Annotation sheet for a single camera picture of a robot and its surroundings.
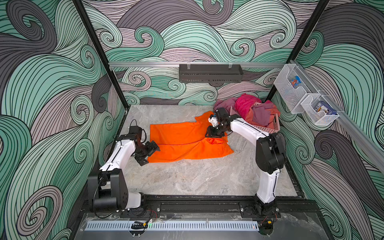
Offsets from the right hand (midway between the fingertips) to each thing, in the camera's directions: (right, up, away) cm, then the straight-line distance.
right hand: (209, 135), depth 94 cm
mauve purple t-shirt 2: (+40, +14, +14) cm, 44 cm away
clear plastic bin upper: (+47, +23, -10) cm, 53 cm away
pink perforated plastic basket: (+48, +9, +8) cm, 50 cm away
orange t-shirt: (-16, -5, +9) cm, 19 cm away
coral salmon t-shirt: (+50, +16, +13) cm, 54 cm away
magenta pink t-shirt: (+27, +22, +13) cm, 38 cm away
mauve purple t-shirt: (+17, +23, +19) cm, 35 cm away
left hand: (-33, -9, -10) cm, 36 cm away
